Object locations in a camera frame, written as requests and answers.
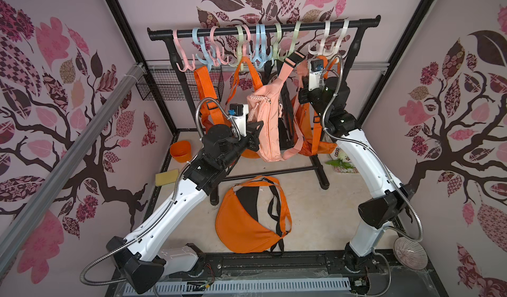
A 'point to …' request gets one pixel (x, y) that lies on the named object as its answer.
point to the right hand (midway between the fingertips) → (307, 73)
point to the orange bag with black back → (237, 220)
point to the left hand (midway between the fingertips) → (262, 126)
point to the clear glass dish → (410, 253)
